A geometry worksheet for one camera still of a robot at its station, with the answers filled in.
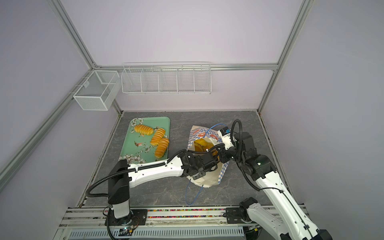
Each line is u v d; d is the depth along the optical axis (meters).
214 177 0.82
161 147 0.95
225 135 0.61
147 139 1.02
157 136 1.01
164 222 0.73
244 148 0.51
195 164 0.55
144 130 1.05
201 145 0.93
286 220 0.41
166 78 0.99
